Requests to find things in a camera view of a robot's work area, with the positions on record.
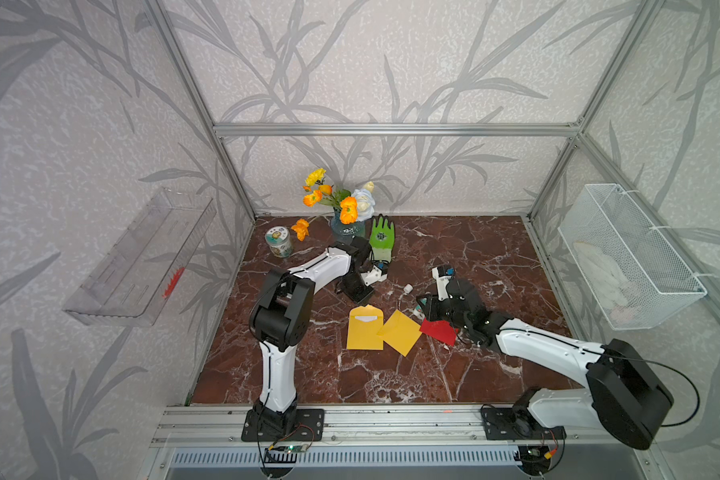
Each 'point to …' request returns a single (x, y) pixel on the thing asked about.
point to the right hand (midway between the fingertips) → (419, 296)
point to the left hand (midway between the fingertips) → (364, 300)
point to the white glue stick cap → (408, 288)
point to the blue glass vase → (345, 232)
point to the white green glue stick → (418, 311)
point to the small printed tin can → (279, 240)
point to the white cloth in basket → (604, 275)
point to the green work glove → (382, 238)
